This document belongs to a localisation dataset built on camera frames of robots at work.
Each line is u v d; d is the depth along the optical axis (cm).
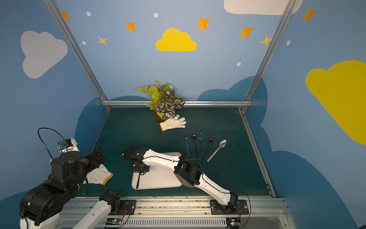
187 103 101
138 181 83
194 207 76
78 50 85
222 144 99
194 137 102
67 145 47
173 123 111
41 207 34
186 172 56
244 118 122
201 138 102
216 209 74
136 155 65
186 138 104
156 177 84
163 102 89
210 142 101
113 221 72
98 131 111
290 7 69
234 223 72
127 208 75
